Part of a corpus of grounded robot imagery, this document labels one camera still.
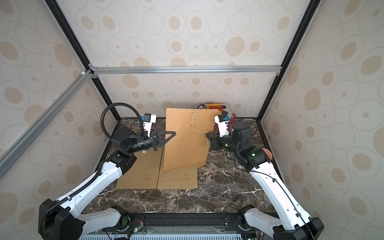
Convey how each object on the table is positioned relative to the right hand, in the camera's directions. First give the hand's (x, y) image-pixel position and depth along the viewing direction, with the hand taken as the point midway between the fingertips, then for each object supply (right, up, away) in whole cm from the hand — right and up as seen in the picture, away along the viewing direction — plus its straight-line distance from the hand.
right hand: (205, 137), depth 68 cm
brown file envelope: (-7, -5, +2) cm, 9 cm away
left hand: (-12, 0, -7) cm, 14 cm away
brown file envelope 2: (-11, -25, +22) cm, 35 cm away
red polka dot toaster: (+7, +19, +29) cm, 35 cm away
